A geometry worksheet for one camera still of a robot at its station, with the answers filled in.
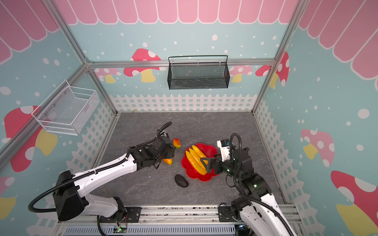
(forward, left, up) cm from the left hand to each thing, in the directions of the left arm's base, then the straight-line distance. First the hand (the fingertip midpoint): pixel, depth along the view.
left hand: (170, 151), depth 81 cm
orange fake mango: (0, +2, -12) cm, 12 cm away
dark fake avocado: (-12, -6, -11) cm, 17 cm away
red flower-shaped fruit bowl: (+7, -23, -12) cm, 26 cm away
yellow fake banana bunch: (+3, -13, -11) cm, 17 cm away
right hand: (-7, -19, +8) cm, 22 cm away
